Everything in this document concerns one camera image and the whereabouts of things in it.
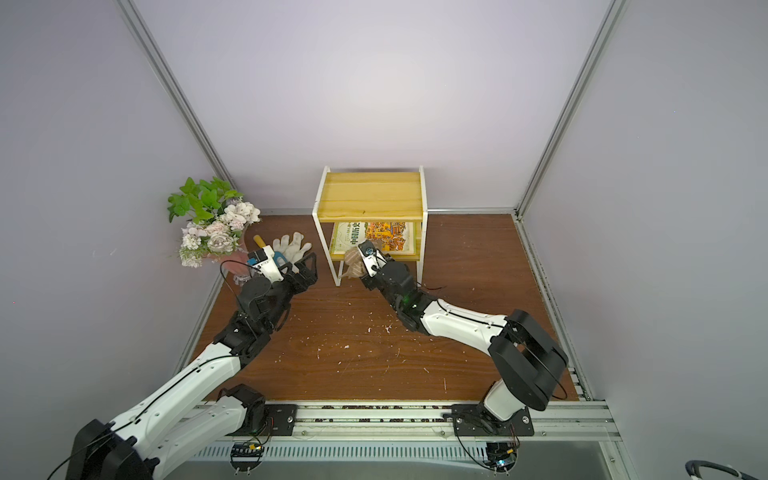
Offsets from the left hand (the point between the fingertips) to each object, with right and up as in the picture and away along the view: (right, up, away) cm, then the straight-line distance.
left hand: (306, 258), depth 77 cm
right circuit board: (+49, -48, -6) cm, 69 cm away
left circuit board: (-14, -49, -4) cm, 51 cm away
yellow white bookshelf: (+17, +16, +1) cm, 23 cm away
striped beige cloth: (+12, -1, +3) cm, 13 cm away
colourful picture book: (+24, +5, +13) cm, 27 cm away
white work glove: (-16, +1, +33) cm, 37 cm away
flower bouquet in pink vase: (-26, +10, +5) cm, 28 cm away
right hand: (+17, +3, +3) cm, 17 cm away
